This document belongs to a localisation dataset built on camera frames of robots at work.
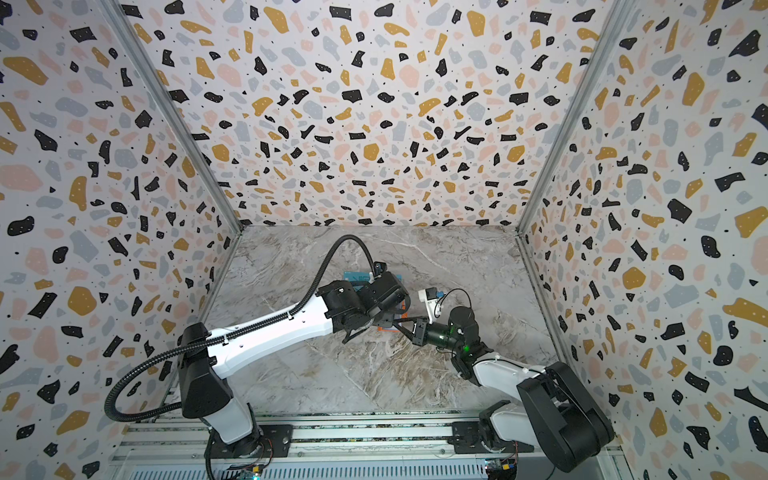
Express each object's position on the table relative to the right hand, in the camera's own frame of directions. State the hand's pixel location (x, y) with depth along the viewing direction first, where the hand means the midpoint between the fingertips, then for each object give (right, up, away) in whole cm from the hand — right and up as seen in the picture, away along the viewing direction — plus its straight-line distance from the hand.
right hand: (396, 321), depth 77 cm
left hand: (-1, +4, -2) cm, 5 cm away
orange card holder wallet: (+2, +2, -1) cm, 3 cm away
